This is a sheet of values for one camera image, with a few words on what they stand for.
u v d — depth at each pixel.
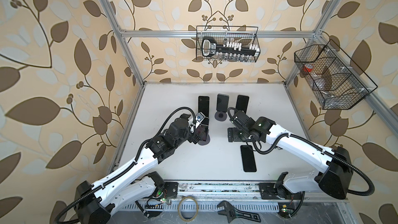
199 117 0.63
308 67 0.87
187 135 0.57
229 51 0.84
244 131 0.56
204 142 0.87
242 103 0.94
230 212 0.68
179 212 0.67
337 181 0.39
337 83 0.73
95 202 0.39
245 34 0.91
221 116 1.04
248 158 0.84
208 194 0.74
